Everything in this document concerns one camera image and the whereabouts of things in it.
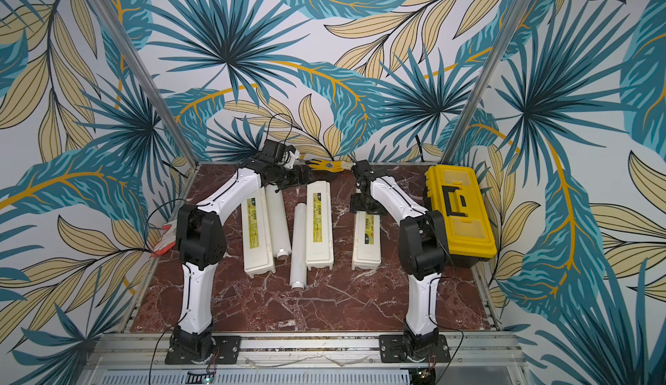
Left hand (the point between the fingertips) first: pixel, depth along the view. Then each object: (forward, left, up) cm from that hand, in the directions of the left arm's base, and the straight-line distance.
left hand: (307, 181), depth 94 cm
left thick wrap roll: (-12, +10, -11) cm, 19 cm away
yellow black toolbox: (-9, -52, +2) cm, 52 cm away
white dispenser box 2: (-20, -5, -6) cm, 22 cm away
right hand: (-7, -22, -7) cm, 24 cm away
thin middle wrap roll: (-21, +2, -10) cm, 24 cm away
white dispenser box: (-19, +16, -7) cm, 26 cm away
